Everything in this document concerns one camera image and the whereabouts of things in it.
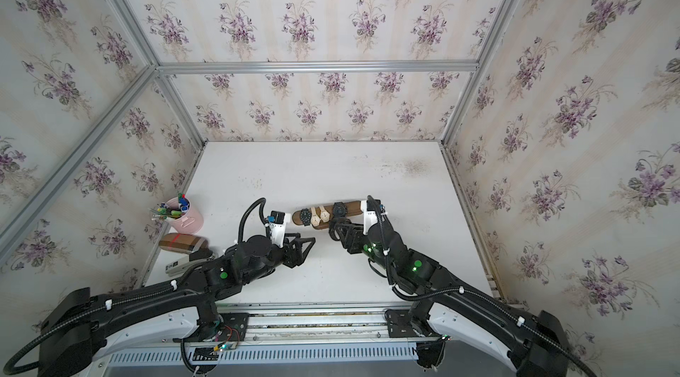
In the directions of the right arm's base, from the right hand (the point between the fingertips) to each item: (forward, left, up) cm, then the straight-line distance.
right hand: (345, 228), depth 74 cm
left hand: (-2, +10, -3) cm, 10 cm away
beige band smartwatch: (+9, +7, -9) cm, 14 cm away
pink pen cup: (+7, +53, -6) cm, 54 cm away
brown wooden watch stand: (+14, -3, -13) cm, 19 cm away
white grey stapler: (-7, +52, -14) cm, 54 cm away
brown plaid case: (+1, +55, -14) cm, 56 cm away
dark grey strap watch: (+9, +13, -9) cm, 18 cm away
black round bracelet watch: (+1, +4, -4) cm, 6 cm away
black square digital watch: (+11, +2, -9) cm, 15 cm away
